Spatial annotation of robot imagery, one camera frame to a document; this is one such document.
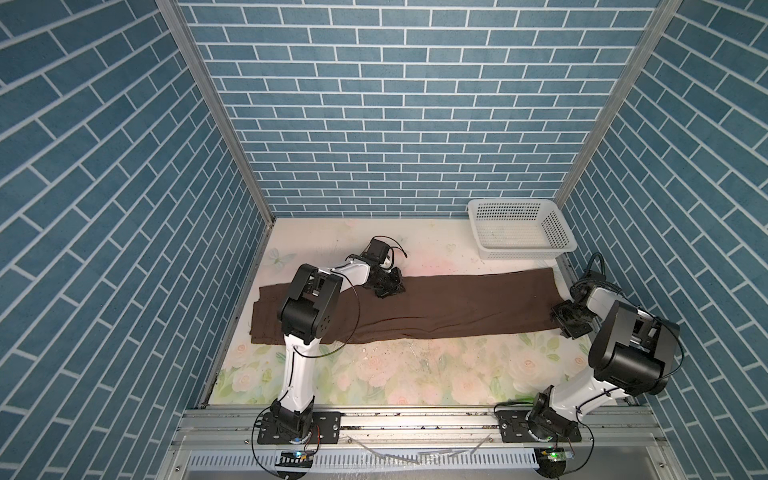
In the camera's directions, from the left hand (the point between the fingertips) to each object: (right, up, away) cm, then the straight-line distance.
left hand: (406, 289), depth 99 cm
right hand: (+47, -9, -7) cm, 48 cm away
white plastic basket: (+46, +21, +20) cm, 54 cm away
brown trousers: (+6, -5, -2) cm, 9 cm away
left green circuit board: (-28, -38, -27) cm, 54 cm away
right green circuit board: (+35, -38, -27) cm, 58 cm away
